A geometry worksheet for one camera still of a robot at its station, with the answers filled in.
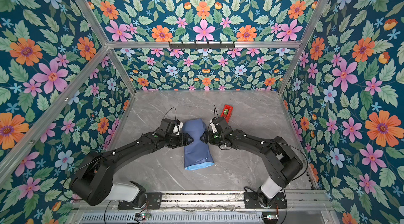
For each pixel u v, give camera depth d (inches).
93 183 16.6
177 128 28.9
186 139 30.9
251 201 28.9
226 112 39.1
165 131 27.1
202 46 36.4
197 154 32.2
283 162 18.2
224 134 27.1
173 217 27.7
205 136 31.2
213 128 31.5
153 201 29.0
